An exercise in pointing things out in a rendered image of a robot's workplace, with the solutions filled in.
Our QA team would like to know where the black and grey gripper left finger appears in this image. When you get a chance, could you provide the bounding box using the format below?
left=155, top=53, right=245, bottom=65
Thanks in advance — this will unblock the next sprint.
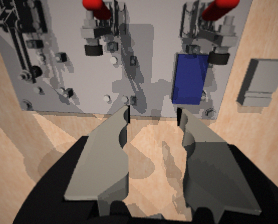
left=12, top=104, right=130, bottom=224

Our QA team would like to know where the toggle clamp with red handle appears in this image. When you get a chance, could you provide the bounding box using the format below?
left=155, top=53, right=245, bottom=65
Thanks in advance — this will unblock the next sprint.
left=0, top=0, right=48, bottom=84
left=80, top=0, right=126, bottom=56

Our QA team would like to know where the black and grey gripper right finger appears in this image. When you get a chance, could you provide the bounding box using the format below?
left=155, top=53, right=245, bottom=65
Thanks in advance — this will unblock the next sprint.
left=177, top=107, right=278, bottom=224

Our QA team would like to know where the grey metal fixture plate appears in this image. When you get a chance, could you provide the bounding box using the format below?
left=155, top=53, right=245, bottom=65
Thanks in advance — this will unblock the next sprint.
left=0, top=0, right=252, bottom=120

